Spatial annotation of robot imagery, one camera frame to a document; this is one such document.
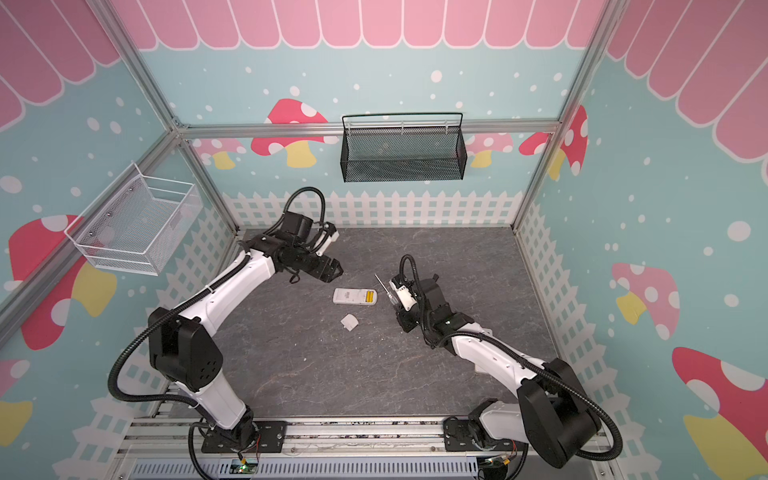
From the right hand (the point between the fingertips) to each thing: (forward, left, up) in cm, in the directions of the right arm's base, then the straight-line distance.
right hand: (397, 304), depth 86 cm
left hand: (+8, +20, +5) cm, 22 cm away
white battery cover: (0, +15, -11) cm, 19 cm away
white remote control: (+9, +14, -11) cm, 20 cm away
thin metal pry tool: (+1, +2, +2) cm, 3 cm away
